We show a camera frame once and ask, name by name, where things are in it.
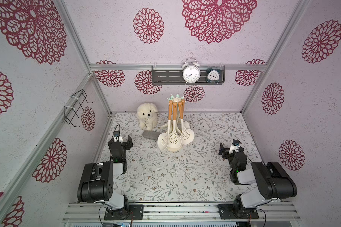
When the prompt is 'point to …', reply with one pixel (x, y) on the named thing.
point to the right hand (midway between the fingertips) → (229, 142)
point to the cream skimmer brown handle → (174, 139)
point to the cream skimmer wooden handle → (185, 134)
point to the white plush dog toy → (147, 113)
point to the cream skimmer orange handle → (180, 109)
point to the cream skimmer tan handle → (163, 137)
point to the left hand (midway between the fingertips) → (121, 137)
